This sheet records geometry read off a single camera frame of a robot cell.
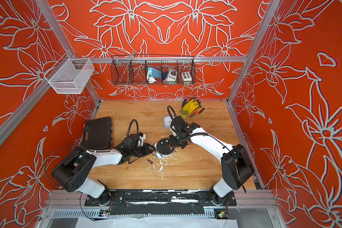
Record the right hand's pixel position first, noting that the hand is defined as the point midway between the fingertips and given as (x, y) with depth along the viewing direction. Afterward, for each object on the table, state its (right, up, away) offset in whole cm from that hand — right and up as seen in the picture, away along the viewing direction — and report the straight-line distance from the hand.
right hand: (168, 144), depth 82 cm
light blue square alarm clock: (-1, +13, +20) cm, 24 cm away
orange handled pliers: (+22, +20, +28) cm, 41 cm away
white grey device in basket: (+2, +44, +9) cm, 45 cm away
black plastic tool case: (-50, +4, +14) cm, 52 cm away
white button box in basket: (+12, +44, +12) cm, 47 cm away
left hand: (-8, -4, +6) cm, 11 cm away
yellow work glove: (+16, +23, +30) cm, 42 cm away
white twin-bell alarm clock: (-3, -3, +5) cm, 6 cm away
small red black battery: (-11, -11, +3) cm, 16 cm away
